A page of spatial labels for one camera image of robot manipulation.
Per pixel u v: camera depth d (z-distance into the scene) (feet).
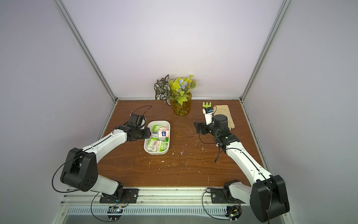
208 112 2.28
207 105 3.73
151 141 3.02
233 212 2.29
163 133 3.00
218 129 1.99
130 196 2.39
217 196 2.38
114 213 2.35
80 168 1.44
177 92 3.10
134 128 2.28
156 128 3.23
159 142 2.87
